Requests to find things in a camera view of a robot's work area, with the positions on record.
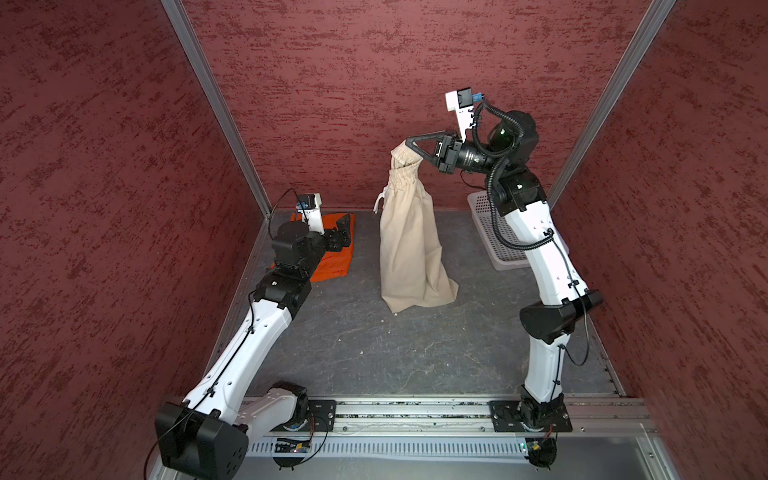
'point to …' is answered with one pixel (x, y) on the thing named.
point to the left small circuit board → (287, 445)
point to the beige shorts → (412, 268)
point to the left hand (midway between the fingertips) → (336, 221)
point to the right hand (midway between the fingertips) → (408, 146)
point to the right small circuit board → (533, 445)
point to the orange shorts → (333, 264)
